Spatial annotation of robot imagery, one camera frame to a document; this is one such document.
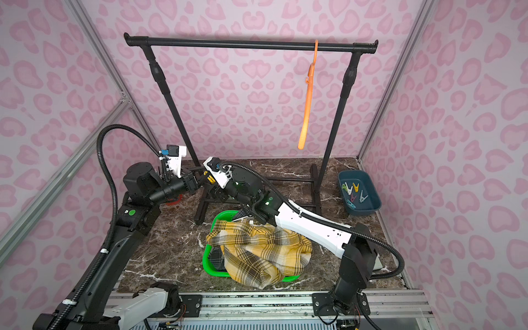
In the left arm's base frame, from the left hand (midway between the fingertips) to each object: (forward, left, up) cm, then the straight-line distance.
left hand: (213, 169), depth 64 cm
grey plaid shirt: (-17, +2, -30) cm, 35 cm away
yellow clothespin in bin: (+21, -62, -38) cm, 75 cm away
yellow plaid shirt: (-19, -14, -21) cm, 31 cm away
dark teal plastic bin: (+16, -62, -37) cm, 74 cm away
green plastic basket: (0, 0, -29) cm, 29 cm away
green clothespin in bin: (+20, -56, -38) cm, 70 cm away
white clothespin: (+18, -57, -37) cm, 70 cm away
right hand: (+1, +2, -4) cm, 4 cm away
